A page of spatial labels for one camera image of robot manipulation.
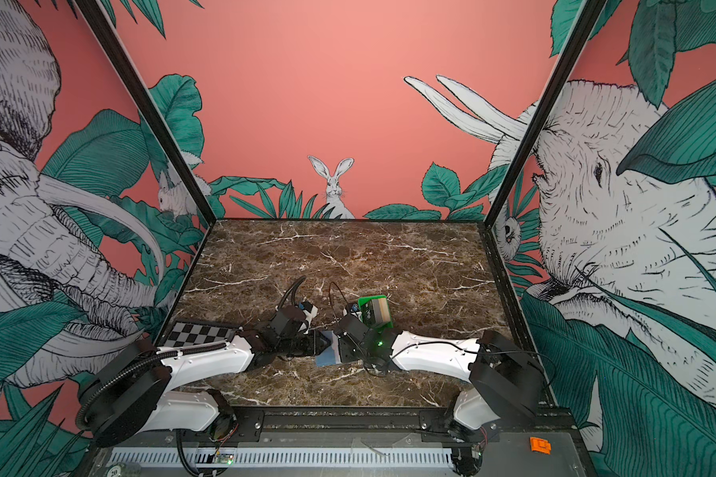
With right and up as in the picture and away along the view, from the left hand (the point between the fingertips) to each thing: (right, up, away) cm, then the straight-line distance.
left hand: (332, 341), depth 84 cm
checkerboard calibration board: (-44, +2, +2) cm, 44 cm away
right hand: (+2, 0, -2) cm, 3 cm away
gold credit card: (+16, +7, +8) cm, 19 cm away
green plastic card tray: (+12, +7, +7) cm, 16 cm away
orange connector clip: (+51, -21, -14) cm, 57 cm away
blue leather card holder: (0, -5, +2) cm, 5 cm away
